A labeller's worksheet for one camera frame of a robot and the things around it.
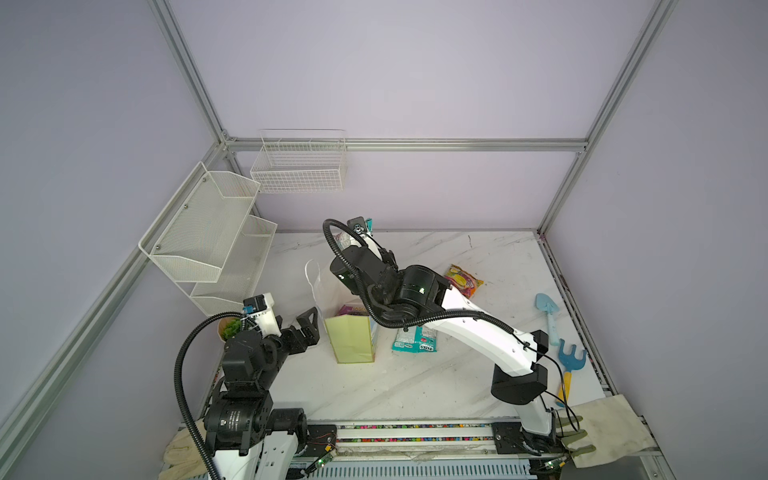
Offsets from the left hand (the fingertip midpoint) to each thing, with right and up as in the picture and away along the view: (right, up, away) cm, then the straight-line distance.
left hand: (299, 319), depth 68 cm
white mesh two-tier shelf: (-28, +19, +10) cm, 36 cm away
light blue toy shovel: (+74, -2, +29) cm, 79 cm away
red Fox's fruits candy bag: (+46, +6, +33) cm, 57 cm away
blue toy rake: (+73, -17, +18) cm, 77 cm away
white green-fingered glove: (+76, -30, +7) cm, 82 cm away
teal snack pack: (+29, -10, +20) cm, 36 cm away
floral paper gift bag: (+12, -3, +3) cm, 13 cm away
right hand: (+13, +13, -4) cm, 19 cm away
